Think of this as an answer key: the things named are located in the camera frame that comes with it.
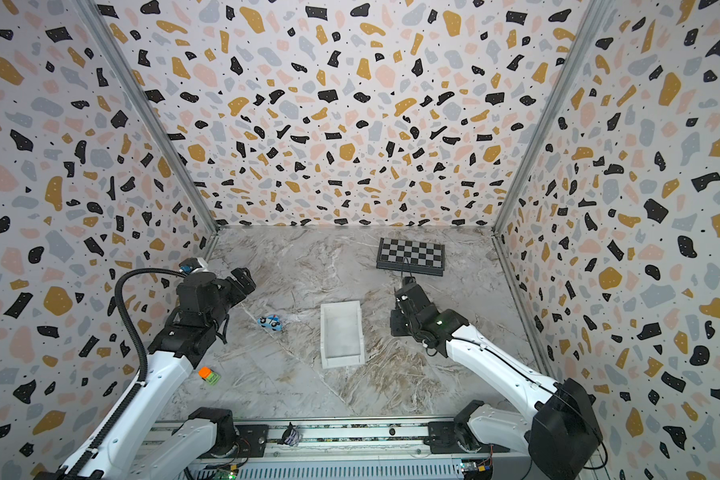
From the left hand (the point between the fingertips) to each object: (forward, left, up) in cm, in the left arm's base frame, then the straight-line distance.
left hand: (238, 273), depth 77 cm
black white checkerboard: (+23, -51, -23) cm, 60 cm away
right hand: (-7, -41, -11) cm, 43 cm away
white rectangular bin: (-6, -25, -25) cm, 35 cm away
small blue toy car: (-3, -3, -23) cm, 23 cm away
